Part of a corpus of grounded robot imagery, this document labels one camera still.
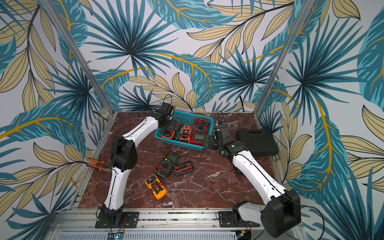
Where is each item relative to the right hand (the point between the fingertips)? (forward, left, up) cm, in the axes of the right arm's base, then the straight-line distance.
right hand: (212, 140), depth 82 cm
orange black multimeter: (+12, +26, -9) cm, 30 cm away
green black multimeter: (-10, +28, -15) cm, 33 cm away
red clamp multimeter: (+6, +9, -12) cm, 16 cm away
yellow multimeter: (-21, +29, -15) cm, 39 cm away
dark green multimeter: (+13, +20, -9) cm, 25 cm away
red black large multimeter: (+15, +5, -8) cm, 18 cm away
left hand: (+19, +25, -8) cm, 32 cm away
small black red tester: (-9, +17, -15) cm, 24 cm away
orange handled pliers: (-5, +66, -17) cm, 68 cm away
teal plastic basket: (+27, +14, -10) cm, 32 cm away
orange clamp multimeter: (+13, +15, -14) cm, 24 cm away
